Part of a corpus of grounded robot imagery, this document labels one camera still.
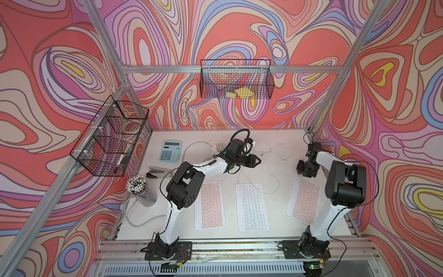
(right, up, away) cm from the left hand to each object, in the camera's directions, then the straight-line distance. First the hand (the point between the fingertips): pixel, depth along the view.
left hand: (261, 161), depth 90 cm
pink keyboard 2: (+22, -21, -3) cm, 30 cm away
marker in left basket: (-65, 0, -18) cm, 67 cm away
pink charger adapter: (-23, +8, +14) cm, 28 cm away
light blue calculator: (-53, +5, +16) cm, 55 cm away
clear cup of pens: (-57, -9, -16) cm, 60 cm away
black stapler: (-61, -6, +9) cm, 62 cm away
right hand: (+25, -9, +7) cm, 28 cm away
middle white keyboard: (-6, -22, -5) cm, 24 cm away
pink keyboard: (-27, -23, -4) cm, 36 cm away
